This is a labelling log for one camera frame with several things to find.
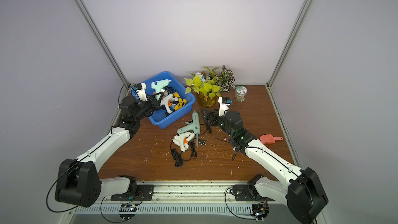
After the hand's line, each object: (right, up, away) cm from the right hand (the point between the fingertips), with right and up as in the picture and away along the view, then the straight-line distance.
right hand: (207, 107), depth 75 cm
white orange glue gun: (-15, -19, +13) cm, 27 cm away
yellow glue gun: (-17, +2, +29) cm, 34 cm away
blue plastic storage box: (-31, -8, +26) cm, 41 cm away
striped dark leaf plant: (+11, +16, +18) cm, 26 cm away
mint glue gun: (-26, +10, +4) cm, 28 cm away
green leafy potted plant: (0, +12, +15) cm, 19 cm away
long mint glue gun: (-8, -14, +18) cm, 24 cm away
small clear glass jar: (+24, +8, +31) cm, 40 cm away
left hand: (-23, +7, +4) cm, 24 cm away
